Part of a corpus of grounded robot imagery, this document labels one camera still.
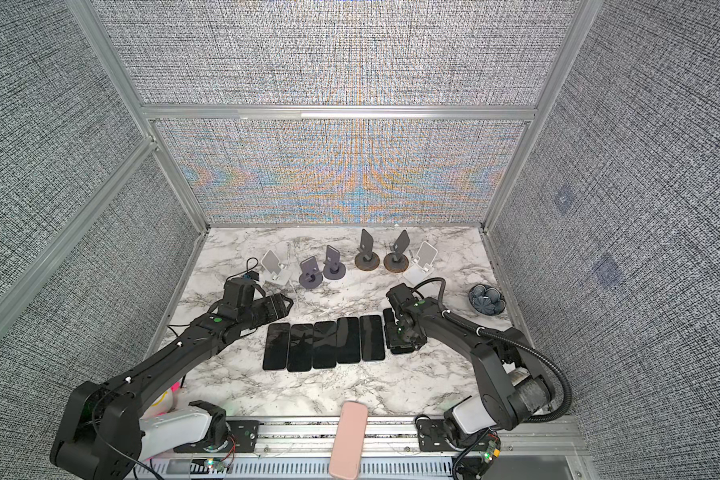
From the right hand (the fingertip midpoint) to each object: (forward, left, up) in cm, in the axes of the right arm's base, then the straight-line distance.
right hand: (398, 339), depth 89 cm
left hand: (+6, +33, +10) cm, 35 cm away
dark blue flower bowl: (+13, -29, +1) cm, 32 cm away
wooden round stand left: (+29, +9, +2) cm, 30 cm away
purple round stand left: (+20, +28, +3) cm, 35 cm away
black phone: (0, +15, -1) cm, 15 cm away
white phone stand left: (+22, +40, +5) cm, 46 cm away
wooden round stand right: (+28, -2, +2) cm, 28 cm away
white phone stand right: (+25, -10, +3) cm, 27 cm away
